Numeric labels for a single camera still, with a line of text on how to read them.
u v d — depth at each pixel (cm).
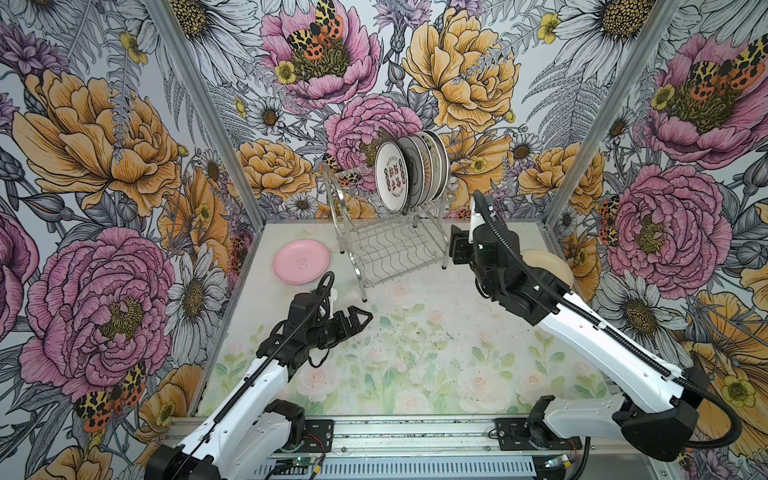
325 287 77
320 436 73
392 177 86
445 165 78
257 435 56
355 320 71
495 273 50
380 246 108
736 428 39
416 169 76
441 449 73
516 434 74
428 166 76
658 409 40
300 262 109
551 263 109
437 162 76
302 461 71
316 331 67
